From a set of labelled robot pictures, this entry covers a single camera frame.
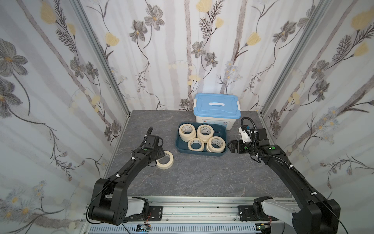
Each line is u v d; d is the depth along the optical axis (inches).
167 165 35.0
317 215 15.6
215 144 39.5
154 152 25.5
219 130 40.8
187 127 41.1
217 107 40.0
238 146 27.7
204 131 42.1
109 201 16.4
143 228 27.7
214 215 29.5
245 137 28.2
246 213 28.9
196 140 39.0
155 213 29.0
